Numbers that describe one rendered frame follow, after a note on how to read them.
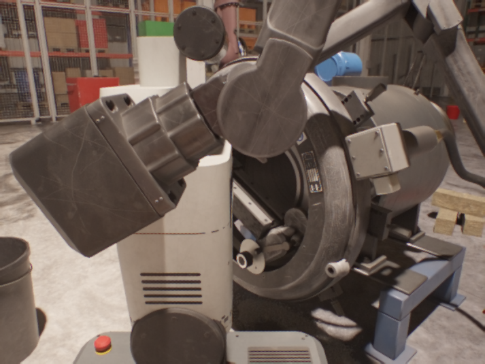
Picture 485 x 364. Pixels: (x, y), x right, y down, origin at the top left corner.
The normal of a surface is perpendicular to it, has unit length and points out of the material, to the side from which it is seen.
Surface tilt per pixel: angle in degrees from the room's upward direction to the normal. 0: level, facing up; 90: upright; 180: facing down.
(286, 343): 0
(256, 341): 0
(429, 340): 0
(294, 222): 90
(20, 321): 93
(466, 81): 70
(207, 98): 90
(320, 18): 84
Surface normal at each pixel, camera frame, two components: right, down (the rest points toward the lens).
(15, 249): -0.34, 0.22
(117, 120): 0.86, -0.48
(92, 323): 0.00, -0.96
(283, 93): 0.00, 0.29
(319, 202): -0.75, 0.19
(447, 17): -0.21, -0.08
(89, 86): 0.70, 0.20
